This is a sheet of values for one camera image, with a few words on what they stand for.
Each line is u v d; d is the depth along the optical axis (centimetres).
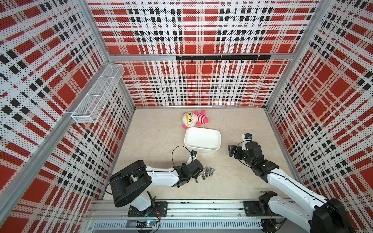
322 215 39
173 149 72
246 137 74
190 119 104
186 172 67
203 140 99
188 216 73
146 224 69
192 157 77
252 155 64
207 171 86
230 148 80
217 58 88
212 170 86
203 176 84
